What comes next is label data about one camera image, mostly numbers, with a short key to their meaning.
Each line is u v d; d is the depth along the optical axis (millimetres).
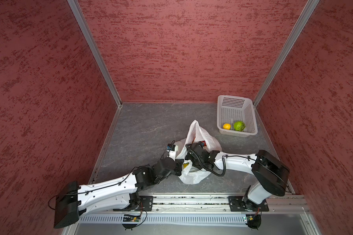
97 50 887
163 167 540
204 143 771
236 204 740
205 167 639
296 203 759
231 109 1175
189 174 788
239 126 983
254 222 702
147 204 740
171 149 656
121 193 495
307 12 727
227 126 1008
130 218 724
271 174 439
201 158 668
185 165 760
